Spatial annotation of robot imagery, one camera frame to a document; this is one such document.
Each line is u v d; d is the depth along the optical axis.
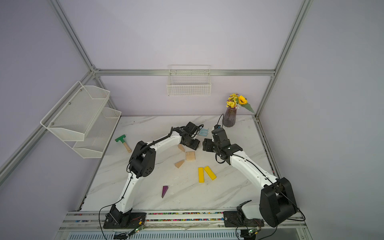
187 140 0.85
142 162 0.58
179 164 0.93
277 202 0.41
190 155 0.97
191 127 0.83
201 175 0.88
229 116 1.11
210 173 0.90
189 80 0.96
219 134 0.64
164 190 0.82
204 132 1.10
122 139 1.04
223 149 0.62
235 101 0.94
